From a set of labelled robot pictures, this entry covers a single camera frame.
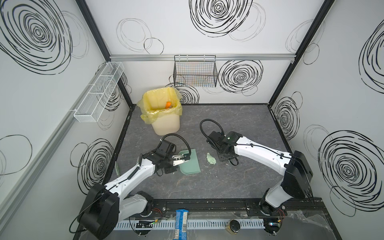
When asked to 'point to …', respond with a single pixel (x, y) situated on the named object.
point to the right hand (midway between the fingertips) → (224, 157)
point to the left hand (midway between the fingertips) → (177, 160)
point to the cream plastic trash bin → (166, 121)
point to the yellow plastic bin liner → (159, 101)
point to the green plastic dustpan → (192, 166)
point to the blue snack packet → (181, 229)
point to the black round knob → (235, 226)
